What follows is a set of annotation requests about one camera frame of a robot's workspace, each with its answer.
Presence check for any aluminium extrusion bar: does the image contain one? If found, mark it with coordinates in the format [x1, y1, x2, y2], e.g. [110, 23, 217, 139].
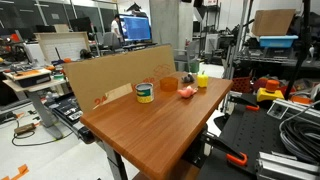
[255, 151, 320, 180]
[266, 98, 320, 125]

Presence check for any power brick with cable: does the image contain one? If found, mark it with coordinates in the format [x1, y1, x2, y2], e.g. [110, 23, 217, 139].
[11, 121, 74, 148]

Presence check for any yellow pepper toy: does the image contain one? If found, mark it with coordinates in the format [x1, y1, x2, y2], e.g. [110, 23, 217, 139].
[196, 70, 210, 89]

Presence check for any black clamp orange handle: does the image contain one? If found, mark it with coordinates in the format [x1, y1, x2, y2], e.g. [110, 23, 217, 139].
[199, 131, 249, 168]
[228, 94, 261, 113]

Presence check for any pink toy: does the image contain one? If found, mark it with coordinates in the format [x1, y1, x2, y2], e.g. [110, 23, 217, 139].
[177, 85, 198, 99]

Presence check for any green yellow tin can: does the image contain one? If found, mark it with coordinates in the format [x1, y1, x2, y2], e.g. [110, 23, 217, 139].
[135, 82, 155, 104]

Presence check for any green bin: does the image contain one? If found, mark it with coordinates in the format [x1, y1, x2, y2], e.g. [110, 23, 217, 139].
[189, 60, 200, 74]

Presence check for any computer monitor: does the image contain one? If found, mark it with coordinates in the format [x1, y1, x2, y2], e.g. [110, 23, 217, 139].
[118, 13, 153, 43]

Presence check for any grey office chair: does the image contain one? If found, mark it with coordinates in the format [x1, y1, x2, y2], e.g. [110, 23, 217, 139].
[99, 32, 122, 55]

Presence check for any grey side table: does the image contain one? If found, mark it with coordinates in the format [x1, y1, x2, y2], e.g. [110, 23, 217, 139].
[2, 77, 70, 140]

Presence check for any person in white shirt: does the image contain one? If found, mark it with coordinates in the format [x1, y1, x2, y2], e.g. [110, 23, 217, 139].
[110, 13, 122, 38]

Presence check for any blue plastic bin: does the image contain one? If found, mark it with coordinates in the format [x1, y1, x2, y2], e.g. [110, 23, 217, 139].
[258, 34, 299, 49]

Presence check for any framed white board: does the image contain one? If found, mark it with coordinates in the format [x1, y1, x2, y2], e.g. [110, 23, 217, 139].
[34, 31, 92, 64]

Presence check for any black cable bundle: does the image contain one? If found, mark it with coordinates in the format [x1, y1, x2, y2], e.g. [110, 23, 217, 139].
[279, 99, 320, 164]

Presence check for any yellow emergency stop button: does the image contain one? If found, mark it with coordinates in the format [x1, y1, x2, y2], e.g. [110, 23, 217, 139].
[256, 79, 285, 103]

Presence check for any grey toy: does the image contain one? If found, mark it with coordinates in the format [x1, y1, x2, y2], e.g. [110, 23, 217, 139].
[181, 73, 196, 84]

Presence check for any black box device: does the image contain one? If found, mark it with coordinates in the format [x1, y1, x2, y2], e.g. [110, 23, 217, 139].
[4, 68, 53, 89]

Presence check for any red perforated crate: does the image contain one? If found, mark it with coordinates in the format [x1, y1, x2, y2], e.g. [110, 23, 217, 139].
[231, 76, 253, 94]

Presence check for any black tripod pole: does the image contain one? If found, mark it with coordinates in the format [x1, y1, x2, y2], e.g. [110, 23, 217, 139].
[284, 0, 313, 101]

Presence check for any brown cardboard box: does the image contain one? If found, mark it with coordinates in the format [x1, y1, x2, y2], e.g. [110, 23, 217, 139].
[251, 8, 297, 37]

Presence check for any orange translucent container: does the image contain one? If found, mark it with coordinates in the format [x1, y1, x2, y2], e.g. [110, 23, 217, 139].
[159, 76, 179, 93]

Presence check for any black control unit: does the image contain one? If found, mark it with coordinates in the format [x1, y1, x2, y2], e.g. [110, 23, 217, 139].
[47, 95, 85, 126]

